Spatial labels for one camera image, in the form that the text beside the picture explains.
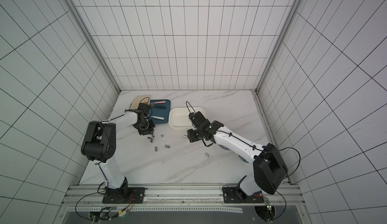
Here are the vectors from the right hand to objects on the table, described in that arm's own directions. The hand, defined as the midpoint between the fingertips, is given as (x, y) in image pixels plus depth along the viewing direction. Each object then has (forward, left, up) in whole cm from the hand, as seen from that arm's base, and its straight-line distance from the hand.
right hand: (186, 136), depth 82 cm
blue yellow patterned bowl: (-1, -22, -9) cm, 24 cm away
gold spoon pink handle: (+32, +24, -9) cm, 41 cm away
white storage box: (+19, +8, -9) cm, 23 cm away
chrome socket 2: (-4, +18, -9) cm, 21 cm away
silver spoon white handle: (+18, +23, -10) cm, 31 cm away
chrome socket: (-2, +12, -10) cm, 16 cm away
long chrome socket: (+5, +2, -10) cm, 11 cm away
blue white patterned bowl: (-8, -32, -7) cm, 34 cm away
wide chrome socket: (+1, +23, -10) cm, 25 cm away
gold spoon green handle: (+29, +25, -10) cm, 39 cm away
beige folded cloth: (+36, +43, -10) cm, 57 cm away
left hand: (+6, +24, -10) cm, 26 cm away
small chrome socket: (-6, -12, -10) cm, 17 cm away
